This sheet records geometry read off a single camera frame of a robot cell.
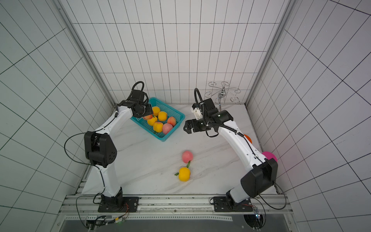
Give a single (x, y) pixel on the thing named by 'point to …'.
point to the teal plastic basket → (171, 111)
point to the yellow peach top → (162, 116)
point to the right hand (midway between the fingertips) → (192, 123)
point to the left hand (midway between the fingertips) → (148, 113)
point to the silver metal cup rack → (221, 93)
